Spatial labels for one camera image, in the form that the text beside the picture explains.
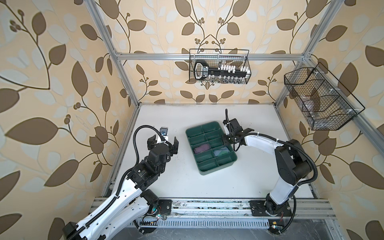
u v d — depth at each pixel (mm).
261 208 723
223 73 828
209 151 889
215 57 899
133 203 607
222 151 889
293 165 475
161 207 739
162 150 525
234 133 737
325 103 726
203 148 909
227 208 755
